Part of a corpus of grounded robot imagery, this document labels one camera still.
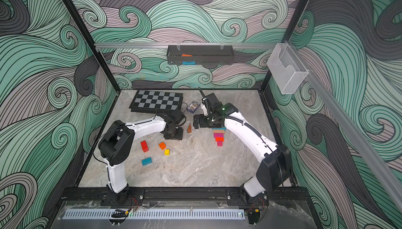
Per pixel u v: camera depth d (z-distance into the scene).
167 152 0.88
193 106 1.08
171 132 0.76
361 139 0.49
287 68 0.76
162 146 0.89
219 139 0.93
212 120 0.56
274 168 0.41
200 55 0.95
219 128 0.99
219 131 0.98
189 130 0.95
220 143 0.92
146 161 0.85
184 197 0.74
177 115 0.78
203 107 0.74
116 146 0.50
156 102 1.07
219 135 0.95
